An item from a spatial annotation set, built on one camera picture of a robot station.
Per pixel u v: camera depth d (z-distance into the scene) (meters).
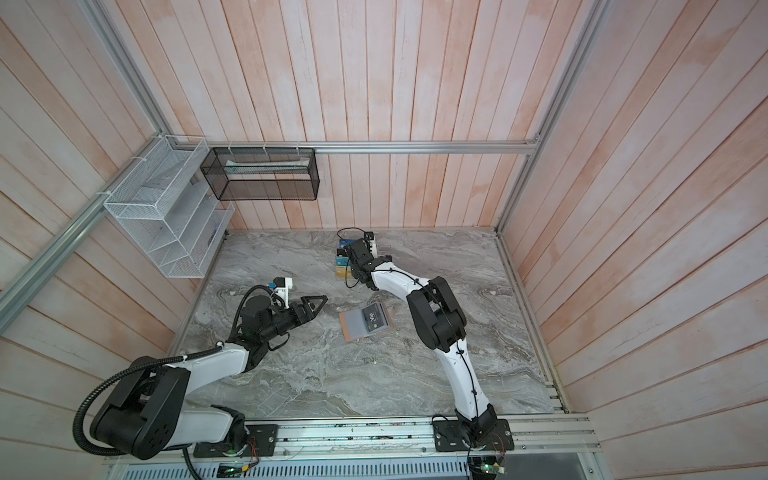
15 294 0.51
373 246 0.92
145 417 0.42
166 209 0.71
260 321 0.68
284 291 0.80
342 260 1.04
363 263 0.79
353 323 0.93
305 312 0.76
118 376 0.42
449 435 0.74
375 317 0.93
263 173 0.96
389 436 0.75
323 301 0.81
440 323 0.58
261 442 0.73
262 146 0.93
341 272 1.04
